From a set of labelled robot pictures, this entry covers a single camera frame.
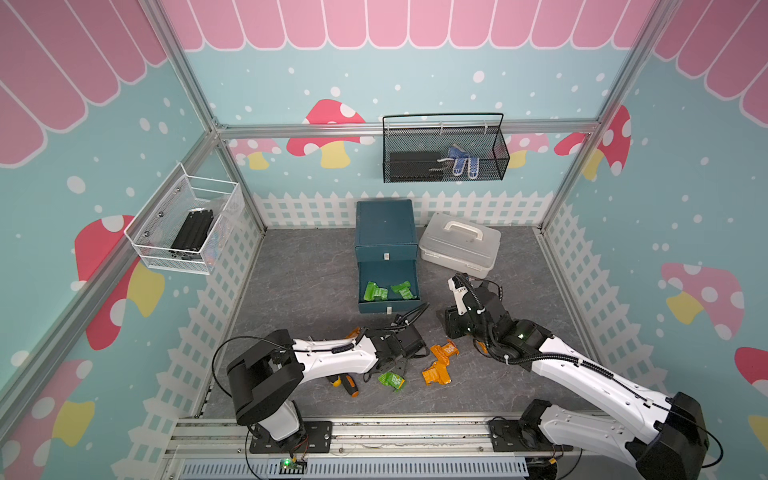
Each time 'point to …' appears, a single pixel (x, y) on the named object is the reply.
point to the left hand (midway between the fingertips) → (391, 361)
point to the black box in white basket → (193, 229)
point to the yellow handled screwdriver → (337, 383)
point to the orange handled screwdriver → (350, 385)
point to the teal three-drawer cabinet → (387, 253)
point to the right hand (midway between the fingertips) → (442, 311)
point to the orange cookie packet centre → (445, 351)
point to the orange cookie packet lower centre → (437, 373)
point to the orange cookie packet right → (484, 347)
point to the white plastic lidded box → (459, 243)
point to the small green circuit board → (289, 464)
